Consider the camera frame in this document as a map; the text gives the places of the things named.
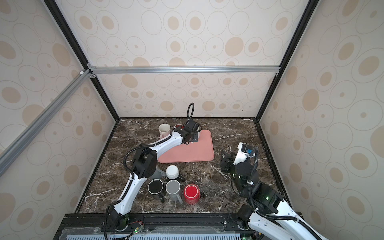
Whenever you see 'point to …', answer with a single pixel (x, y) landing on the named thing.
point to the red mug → (191, 194)
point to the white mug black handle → (172, 172)
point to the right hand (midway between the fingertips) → (226, 152)
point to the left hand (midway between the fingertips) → (198, 133)
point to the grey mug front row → (173, 188)
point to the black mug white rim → (155, 186)
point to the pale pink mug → (164, 129)
